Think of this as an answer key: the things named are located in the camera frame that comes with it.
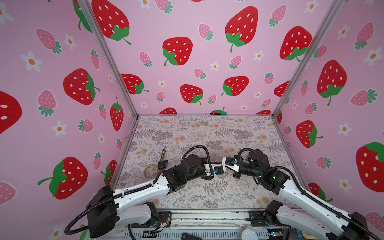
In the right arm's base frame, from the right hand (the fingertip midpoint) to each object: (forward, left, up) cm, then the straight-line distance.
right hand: (221, 161), depth 73 cm
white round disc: (-27, -15, -15) cm, 34 cm away
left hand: (0, +2, +2) cm, 2 cm away
